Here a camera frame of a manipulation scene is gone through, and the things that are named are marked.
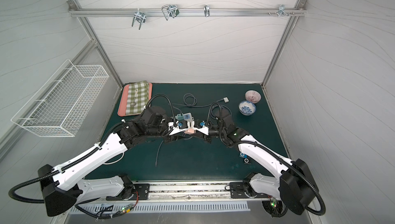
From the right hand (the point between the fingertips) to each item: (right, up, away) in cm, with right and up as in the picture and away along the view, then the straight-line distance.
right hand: (192, 129), depth 75 cm
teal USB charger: (-9, +4, +17) cm, 20 cm away
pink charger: (0, 0, -6) cm, 6 cm away
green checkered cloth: (-43, +16, +36) cm, 58 cm away
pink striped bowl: (+43, +17, +36) cm, 59 cm away
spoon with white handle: (-44, +11, +32) cm, 56 cm away
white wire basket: (-58, +12, -6) cm, 60 cm away
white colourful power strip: (-4, +3, +19) cm, 20 cm away
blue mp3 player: (+27, -16, +9) cm, 33 cm away
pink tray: (-51, +7, +30) cm, 60 cm away
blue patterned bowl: (+36, +9, +30) cm, 48 cm away
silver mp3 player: (+23, +14, +36) cm, 45 cm away
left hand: (-4, +1, -5) cm, 6 cm away
